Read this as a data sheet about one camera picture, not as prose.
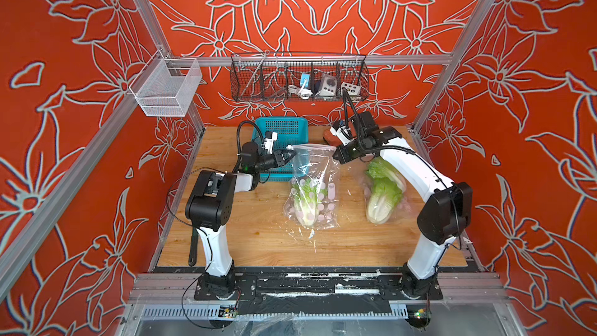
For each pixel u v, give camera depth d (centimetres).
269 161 83
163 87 92
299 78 84
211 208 52
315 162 88
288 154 89
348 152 75
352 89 93
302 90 84
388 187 87
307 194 83
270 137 85
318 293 73
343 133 71
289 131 114
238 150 76
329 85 91
